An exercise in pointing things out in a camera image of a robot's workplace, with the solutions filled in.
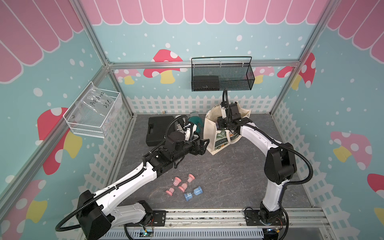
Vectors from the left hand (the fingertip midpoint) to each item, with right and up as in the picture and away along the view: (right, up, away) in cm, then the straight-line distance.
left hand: (201, 141), depth 72 cm
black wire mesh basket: (+13, +38, +21) cm, 46 cm away
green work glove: (-4, +14, +44) cm, 47 cm away
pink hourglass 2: (-6, -23, +13) cm, 27 cm away
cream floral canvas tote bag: (+8, +1, +11) cm, 14 cm away
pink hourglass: (-17, -28, +10) cm, 34 cm away
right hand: (+13, +12, +21) cm, 28 cm away
